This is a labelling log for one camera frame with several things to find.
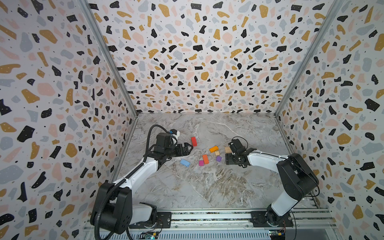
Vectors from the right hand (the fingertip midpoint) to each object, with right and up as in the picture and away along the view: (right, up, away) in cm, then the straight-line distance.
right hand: (229, 155), depth 95 cm
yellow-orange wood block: (-10, +3, +6) cm, 12 cm away
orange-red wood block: (-15, -3, +2) cm, 16 cm away
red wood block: (-23, +8, +9) cm, 26 cm away
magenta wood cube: (-18, -5, 0) cm, 19 cm away
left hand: (-26, +8, -11) cm, 29 cm away
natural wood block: (-4, +6, -16) cm, 17 cm away
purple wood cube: (-7, -2, +2) cm, 7 cm away
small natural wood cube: (-8, +1, +3) cm, 8 cm away
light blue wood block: (-28, -4, -1) cm, 29 cm away
